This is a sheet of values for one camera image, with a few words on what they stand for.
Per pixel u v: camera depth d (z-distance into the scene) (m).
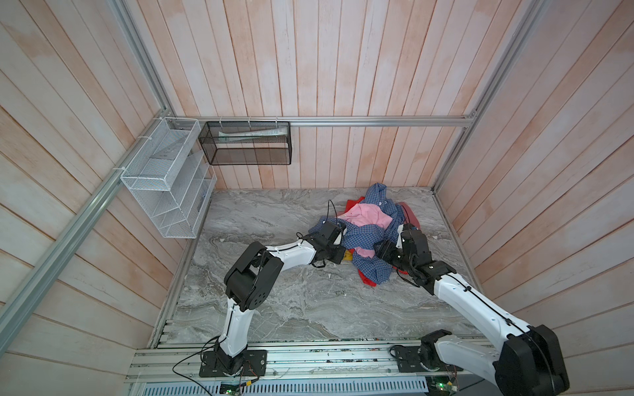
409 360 0.73
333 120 0.99
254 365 0.73
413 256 0.64
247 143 1.05
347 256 0.93
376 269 0.88
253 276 0.52
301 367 0.73
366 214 0.95
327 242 0.76
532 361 0.39
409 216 1.09
